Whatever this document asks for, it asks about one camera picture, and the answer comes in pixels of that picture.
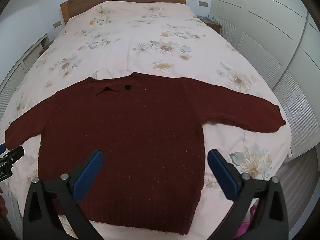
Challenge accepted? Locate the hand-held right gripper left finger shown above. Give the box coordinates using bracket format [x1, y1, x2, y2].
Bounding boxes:
[22, 149, 105, 240]

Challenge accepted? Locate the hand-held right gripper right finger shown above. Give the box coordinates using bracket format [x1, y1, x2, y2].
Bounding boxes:
[208, 149, 290, 240]

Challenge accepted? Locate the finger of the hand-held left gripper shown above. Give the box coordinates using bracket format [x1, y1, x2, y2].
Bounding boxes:
[0, 144, 25, 181]

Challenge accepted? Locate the dark red knitted sweater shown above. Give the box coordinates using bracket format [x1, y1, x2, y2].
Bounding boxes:
[4, 72, 286, 237]

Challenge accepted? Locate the pink object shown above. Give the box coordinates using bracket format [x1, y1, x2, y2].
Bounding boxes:
[235, 197, 261, 238]

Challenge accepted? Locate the wooden nightstand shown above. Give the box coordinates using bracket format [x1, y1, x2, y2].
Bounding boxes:
[196, 15, 222, 33]

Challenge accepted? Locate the pink floral bed blanket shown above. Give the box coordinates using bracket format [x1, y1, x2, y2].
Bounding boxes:
[0, 0, 293, 240]

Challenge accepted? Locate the white louvred wardrobe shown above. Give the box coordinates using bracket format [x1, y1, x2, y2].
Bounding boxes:
[209, 0, 320, 160]

